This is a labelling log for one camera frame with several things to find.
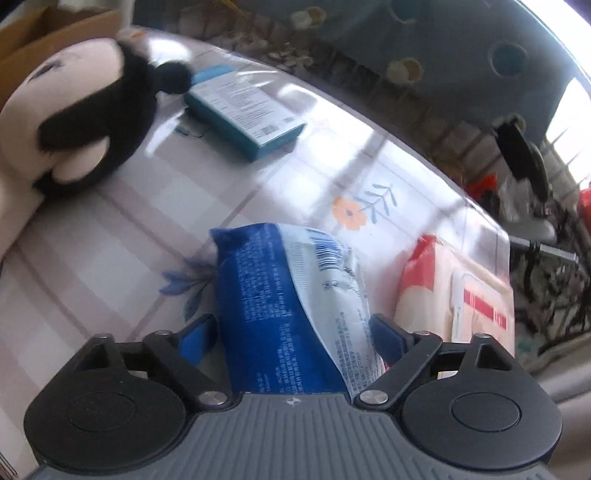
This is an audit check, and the red beige wipes pack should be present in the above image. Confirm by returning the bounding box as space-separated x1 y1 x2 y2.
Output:
394 235 515 354

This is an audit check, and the brown cardboard box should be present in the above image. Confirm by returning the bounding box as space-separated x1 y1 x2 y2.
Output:
0 6 122 107

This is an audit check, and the blue polka dot blanket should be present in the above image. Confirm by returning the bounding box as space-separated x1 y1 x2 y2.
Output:
321 1 577 144

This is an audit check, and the blue white tissue pack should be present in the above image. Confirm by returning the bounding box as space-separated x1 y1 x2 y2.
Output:
211 223 386 397

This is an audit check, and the red plastic bag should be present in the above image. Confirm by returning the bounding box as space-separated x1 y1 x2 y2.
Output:
577 186 591 233

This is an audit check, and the teal white flat box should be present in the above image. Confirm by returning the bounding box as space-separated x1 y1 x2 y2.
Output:
184 64 305 162

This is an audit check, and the big-head doll red shirt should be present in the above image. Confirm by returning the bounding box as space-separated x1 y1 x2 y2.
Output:
1 38 191 252

